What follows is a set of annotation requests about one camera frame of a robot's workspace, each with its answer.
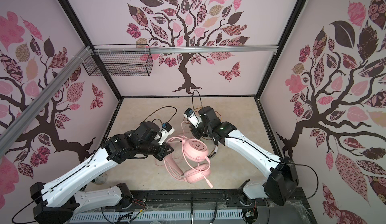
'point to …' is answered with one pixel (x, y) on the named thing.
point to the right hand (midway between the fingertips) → (191, 123)
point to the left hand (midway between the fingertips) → (171, 153)
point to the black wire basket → (121, 60)
